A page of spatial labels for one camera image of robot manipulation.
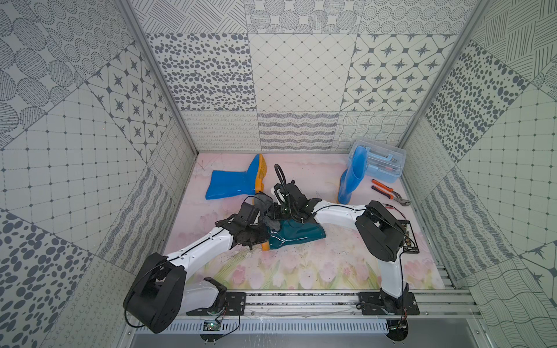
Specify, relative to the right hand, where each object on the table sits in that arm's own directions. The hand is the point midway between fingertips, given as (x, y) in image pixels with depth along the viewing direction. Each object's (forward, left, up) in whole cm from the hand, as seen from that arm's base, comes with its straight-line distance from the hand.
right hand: (266, 216), depth 89 cm
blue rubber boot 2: (+21, +19, -5) cm, 29 cm away
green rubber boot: (-5, -11, -3) cm, 12 cm away
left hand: (-9, -4, -2) cm, 10 cm away
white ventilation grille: (-37, -6, -7) cm, 38 cm away
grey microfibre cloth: (+4, +1, +4) cm, 6 cm away
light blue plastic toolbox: (+27, -55, +4) cm, 61 cm away
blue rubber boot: (+7, -33, +18) cm, 38 cm away
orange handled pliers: (+16, -60, -7) cm, 62 cm away
